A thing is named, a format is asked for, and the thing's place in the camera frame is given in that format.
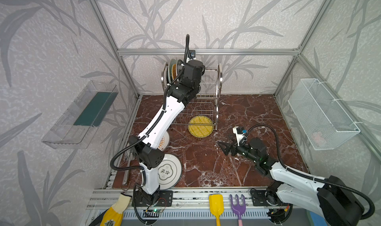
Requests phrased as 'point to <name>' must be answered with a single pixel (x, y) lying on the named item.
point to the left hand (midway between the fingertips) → (190, 62)
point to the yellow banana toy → (113, 216)
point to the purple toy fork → (238, 209)
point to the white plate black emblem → (169, 172)
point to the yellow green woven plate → (200, 131)
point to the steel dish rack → (206, 102)
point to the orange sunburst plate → (164, 142)
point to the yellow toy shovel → (216, 206)
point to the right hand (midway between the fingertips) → (223, 135)
